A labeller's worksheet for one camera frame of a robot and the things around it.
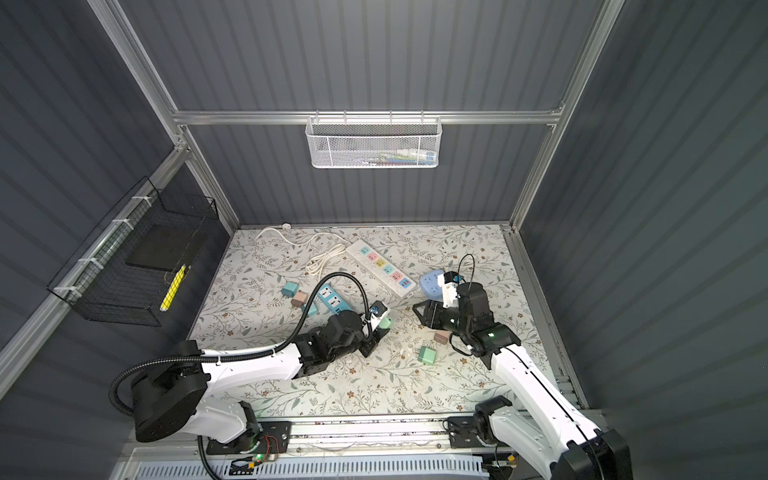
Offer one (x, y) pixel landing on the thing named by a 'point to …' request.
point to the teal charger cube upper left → (290, 289)
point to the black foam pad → (162, 247)
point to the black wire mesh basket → (128, 268)
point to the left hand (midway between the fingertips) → (384, 323)
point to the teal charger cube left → (313, 310)
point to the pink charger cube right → (442, 336)
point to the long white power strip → (381, 268)
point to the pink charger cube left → (299, 299)
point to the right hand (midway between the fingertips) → (423, 310)
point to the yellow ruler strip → (173, 288)
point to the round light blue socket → (429, 286)
